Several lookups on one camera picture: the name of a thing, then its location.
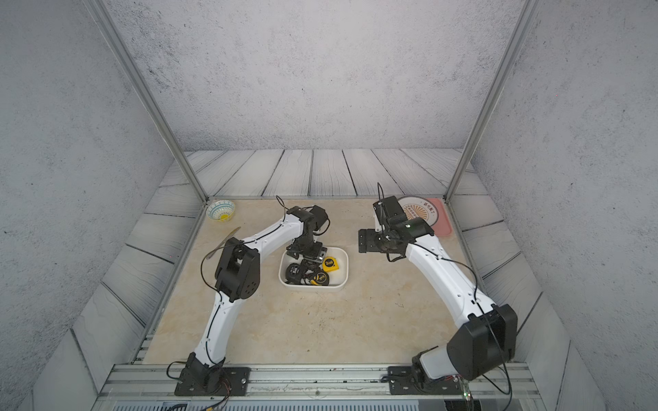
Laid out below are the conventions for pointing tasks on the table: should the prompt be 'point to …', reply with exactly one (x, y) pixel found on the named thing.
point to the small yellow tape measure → (330, 264)
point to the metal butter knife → (225, 239)
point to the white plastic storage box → (338, 278)
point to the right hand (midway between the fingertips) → (373, 242)
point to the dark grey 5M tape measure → (292, 273)
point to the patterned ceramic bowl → (220, 210)
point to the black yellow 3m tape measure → (322, 279)
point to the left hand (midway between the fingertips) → (315, 260)
